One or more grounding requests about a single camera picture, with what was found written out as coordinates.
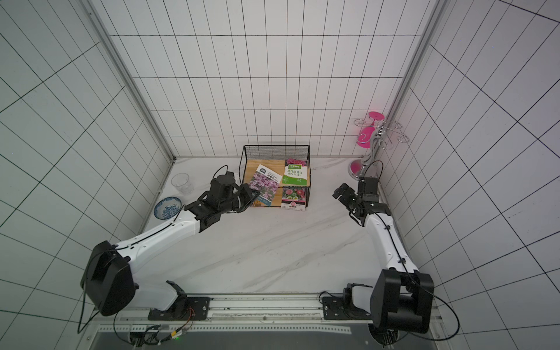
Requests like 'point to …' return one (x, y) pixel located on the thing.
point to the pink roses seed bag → (294, 197)
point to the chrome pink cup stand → (377, 132)
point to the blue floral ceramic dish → (168, 208)
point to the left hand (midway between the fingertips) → (259, 196)
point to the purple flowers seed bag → (266, 182)
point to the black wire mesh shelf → (281, 173)
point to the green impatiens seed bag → (295, 173)
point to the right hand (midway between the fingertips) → (334, 193)
